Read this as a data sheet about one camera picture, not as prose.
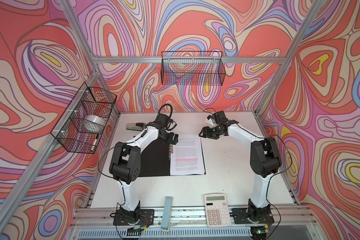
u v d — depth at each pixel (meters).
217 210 0.74
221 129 0.72
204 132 0.88
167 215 0.70
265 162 0.53
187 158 0.94
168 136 0.84
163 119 0.78
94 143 0.72
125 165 0.50
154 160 0.92
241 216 0.73
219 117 0.78
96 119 0.74
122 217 0.68
